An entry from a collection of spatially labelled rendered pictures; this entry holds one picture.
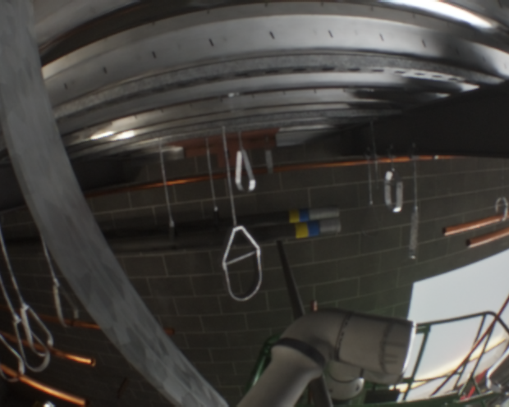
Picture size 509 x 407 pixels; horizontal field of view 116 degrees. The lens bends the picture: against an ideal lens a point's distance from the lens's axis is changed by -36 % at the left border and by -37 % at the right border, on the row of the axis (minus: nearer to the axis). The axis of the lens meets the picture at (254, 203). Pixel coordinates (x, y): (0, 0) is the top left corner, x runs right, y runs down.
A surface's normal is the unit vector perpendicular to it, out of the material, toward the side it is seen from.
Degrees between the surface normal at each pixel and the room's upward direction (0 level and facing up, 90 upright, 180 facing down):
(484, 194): 90
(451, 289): 90
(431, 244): 90
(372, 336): 34
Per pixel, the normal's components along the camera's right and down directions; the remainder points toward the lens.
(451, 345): 0.00, 0.17
